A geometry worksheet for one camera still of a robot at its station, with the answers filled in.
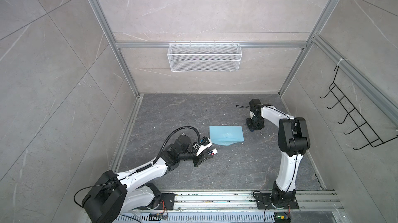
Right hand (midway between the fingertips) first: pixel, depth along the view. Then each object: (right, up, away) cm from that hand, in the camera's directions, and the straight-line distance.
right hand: (252, 126), depth 101 cm
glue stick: (-29, -10, -26) cm, 40 cm away
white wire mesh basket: (-33, +46, -1) cm, 56 cm away
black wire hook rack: (+34, +1, -41) cm, 53 cm away
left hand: (-29, -9, -23) cm, 38 cm away
